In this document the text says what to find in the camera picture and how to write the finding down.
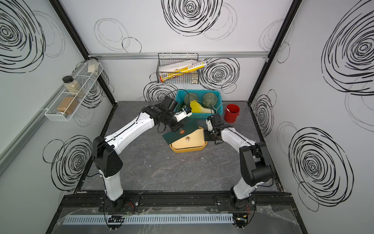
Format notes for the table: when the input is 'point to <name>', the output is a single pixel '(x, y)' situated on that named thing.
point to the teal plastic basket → (180, 94)
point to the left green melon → (190, 97)
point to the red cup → (231, 113)
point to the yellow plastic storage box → (181, 150)
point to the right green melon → (210, 100)
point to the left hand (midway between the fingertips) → (182, 124)
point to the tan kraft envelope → (196, 139)
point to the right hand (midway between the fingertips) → (206, 136)
